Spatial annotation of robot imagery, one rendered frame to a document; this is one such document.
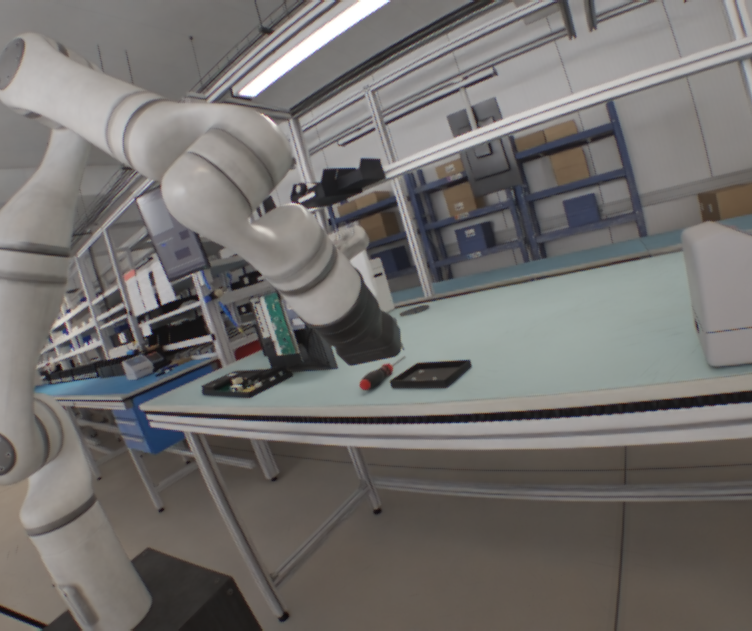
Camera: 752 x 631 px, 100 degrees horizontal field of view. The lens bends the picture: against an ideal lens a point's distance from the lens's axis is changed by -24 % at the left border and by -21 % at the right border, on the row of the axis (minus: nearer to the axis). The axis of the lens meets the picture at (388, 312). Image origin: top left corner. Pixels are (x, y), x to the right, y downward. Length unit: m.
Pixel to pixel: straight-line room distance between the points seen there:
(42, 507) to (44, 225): 0.33
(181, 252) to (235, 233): 2.01
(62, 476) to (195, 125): 0.46
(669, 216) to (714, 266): 4.32
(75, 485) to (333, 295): 0.41
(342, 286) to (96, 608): 0.51
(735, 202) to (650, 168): 1.22
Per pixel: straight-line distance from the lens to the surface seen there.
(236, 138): 0.30
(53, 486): 0.62
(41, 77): 0.50
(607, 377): 0.51
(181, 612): 0.64
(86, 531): 0.60
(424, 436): 0.61
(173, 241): 2.32
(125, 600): 0.65
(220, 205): 0.29
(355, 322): 0.41
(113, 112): 0.40
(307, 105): 1.77
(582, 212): 4.29
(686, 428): 0.52
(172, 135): 0.36
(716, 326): 0.49
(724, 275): 0.47
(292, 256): 0.34
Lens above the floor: 1.20
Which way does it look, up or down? 8 degrees down
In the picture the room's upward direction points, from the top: 16 degrees counter-clockwise
